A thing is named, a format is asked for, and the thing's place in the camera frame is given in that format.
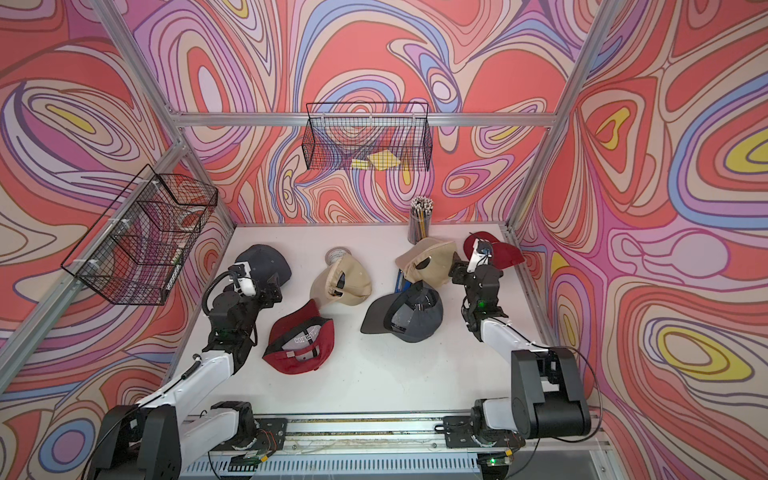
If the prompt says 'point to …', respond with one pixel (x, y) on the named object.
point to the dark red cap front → (300, 340)
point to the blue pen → (401, 283)
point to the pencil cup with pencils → (420, 218)
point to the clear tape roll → (335, 253)
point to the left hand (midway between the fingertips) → (264, 276)
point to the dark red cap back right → (504, 254)
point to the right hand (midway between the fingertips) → (465, 260)
